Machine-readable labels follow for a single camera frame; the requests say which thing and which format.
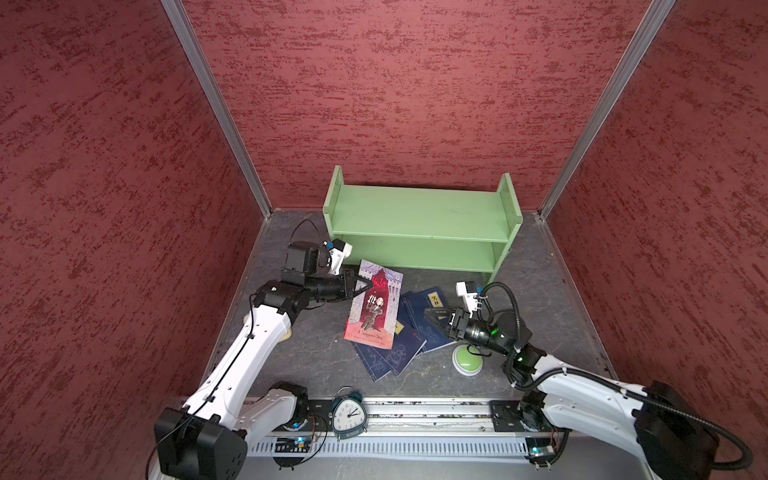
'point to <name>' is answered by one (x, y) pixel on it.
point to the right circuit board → (541, 451)
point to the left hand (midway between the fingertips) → (368, 291)
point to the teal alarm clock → (349, 414)
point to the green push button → (466, 363)
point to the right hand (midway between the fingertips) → (423, 323)
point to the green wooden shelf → (450, 229)
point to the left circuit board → (291, 451)
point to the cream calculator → (286, 336)
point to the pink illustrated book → (373, 312)
